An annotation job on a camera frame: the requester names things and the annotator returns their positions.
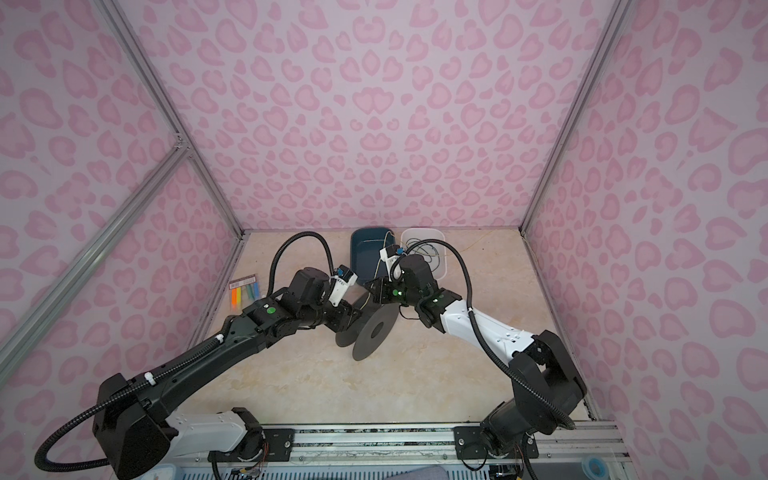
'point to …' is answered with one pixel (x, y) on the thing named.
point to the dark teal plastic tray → (366, 244)
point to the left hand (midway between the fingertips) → (357, 304)
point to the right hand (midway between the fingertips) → (365, 284)
